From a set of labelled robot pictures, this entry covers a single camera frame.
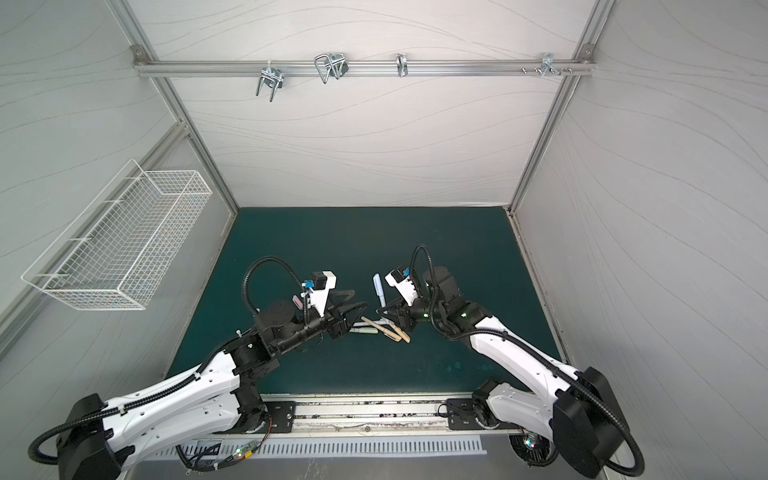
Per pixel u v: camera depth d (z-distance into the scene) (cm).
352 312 64
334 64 76
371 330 88
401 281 68
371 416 75
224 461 66
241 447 70
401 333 88
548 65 76
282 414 74
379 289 72
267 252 103
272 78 80
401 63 73
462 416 73
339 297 70
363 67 80
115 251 68
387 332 88
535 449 73
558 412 39
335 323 61
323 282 60
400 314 66
